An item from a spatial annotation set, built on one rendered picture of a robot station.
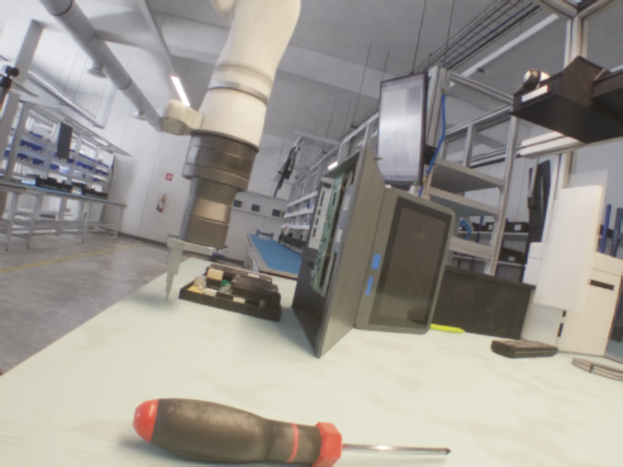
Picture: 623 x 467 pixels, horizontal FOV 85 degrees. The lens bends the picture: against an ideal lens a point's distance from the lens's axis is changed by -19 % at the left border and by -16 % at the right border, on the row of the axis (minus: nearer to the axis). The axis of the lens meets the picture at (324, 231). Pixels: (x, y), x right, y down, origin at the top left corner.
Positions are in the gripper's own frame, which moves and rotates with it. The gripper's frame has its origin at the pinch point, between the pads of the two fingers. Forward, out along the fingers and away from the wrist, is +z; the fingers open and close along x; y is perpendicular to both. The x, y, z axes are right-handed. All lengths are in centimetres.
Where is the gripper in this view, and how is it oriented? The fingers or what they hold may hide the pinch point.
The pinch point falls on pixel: (166, 295)
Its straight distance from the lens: 46.3
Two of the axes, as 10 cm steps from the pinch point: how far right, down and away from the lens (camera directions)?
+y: 9.0, 2.2, 3.8
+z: -2.2, 9.7, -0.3
